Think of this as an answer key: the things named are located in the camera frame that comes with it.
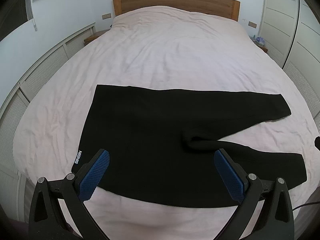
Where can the left wall switch plate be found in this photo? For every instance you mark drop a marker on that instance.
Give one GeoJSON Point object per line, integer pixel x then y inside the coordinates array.
{"type": "Point", "coordinates": [106, 16]}

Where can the black pants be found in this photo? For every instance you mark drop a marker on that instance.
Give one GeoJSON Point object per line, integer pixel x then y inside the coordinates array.
{"type": "Point", "coordinates": [162, 143]}

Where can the left wooden nightstand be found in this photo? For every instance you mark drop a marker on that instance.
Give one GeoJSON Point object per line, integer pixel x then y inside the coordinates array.
{"type": "Point", "coordinates": [95, 36]}

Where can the wooden nightstand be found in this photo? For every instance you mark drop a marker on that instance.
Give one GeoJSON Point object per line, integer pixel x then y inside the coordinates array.
{"type": "Point", "coordinates": [262, 47]}
{"type": "Point", "coordinates": [95, 36]}

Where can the wooden headboard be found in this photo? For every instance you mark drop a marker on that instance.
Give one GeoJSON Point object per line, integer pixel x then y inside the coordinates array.
{"type": "Point", "coordinates": [224, 8]}

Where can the white wardrobe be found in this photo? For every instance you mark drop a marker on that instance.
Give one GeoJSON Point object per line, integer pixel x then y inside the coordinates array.
{"type": "Point", "coordinates": [291, 34]}

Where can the right wall switch plate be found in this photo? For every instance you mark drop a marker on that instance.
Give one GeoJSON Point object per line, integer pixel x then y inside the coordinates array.
{"type": "Point", "coordinates": [251, 24]}

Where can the left gripper right finger with black blue pad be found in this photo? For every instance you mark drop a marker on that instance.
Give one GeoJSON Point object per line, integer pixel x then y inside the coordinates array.
{"type": "Point", "coordinates": [275, 220]}

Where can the right wooden nightstand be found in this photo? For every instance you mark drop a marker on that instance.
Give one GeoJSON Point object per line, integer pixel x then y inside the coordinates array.
{"type": "Point", "coordinates": [262, 47]}

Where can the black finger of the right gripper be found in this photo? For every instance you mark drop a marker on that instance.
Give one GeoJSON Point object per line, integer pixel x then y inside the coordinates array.
{"type": "Point", "coordinates": [317, 143]}

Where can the left gripper left finger with black blue pad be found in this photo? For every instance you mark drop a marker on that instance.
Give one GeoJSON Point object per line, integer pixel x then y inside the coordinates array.
{"type": "Point", "coordinates": [46, 219]}

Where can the white radiator cover cabinet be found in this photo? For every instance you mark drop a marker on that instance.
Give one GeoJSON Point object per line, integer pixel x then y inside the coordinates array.
{"type": "Point", "coordinates": [15, 189]}

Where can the wall switch plate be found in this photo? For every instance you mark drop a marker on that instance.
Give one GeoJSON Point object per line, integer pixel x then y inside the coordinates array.
{"type": "Point", "coordinates": [106, 16]}
{"type": "Point", "coordinates": [251, 24]}

